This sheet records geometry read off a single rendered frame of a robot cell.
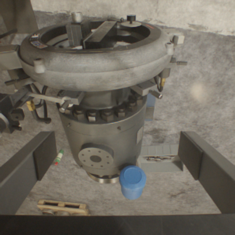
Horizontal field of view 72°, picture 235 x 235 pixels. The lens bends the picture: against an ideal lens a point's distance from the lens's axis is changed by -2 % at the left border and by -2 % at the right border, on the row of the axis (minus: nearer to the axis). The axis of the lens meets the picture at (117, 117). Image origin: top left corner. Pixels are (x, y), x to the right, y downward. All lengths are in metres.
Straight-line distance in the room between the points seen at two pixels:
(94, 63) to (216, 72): 1.38
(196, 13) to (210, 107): 0.94
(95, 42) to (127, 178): 0.76
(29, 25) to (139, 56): 1.29
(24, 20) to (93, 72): 1.25
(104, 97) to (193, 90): 1.13
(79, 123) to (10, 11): 1.23
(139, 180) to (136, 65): 0.68
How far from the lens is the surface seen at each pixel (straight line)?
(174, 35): 1.05
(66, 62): 0.62
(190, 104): 1.93
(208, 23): 1.61
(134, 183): 1.05
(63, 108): 0.59
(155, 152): 2.26
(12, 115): 0.61
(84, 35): 0.74
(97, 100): 0.91
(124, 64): 0.61
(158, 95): 0.64
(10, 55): 0.93
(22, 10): 1.77
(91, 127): 0.88
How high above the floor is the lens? 1.49
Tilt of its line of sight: 49 degrees down
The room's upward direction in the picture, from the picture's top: 171 degrees counter-clockwise
